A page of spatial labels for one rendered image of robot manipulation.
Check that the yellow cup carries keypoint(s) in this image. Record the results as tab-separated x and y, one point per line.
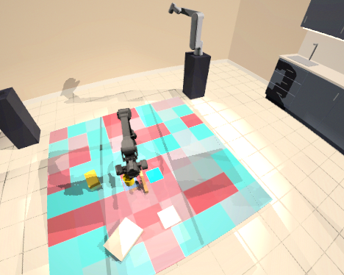
128	181

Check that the small yellow block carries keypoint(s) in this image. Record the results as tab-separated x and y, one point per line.
92	179

